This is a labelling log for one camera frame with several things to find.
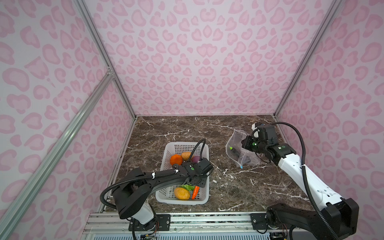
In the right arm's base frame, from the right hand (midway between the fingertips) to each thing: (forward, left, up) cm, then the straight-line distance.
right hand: (241, 140), depth 79 cm
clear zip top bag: (+4, +2, -6) cm, 7 cm away
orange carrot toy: (-22, +24, -18) cm, 37 cm away
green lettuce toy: (-20, +28, -14) cm, 37 cm away
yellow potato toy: (-24, +31, -15) cm, 42 cm away
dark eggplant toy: (-7, -2, -7) cm, 11 cm away
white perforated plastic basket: (-24, +40, -20) cm, 50 cm away
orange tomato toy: (-4, +36, -15) cm, 40 cm away
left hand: (-15, +20, -17) cm, 30 cm away
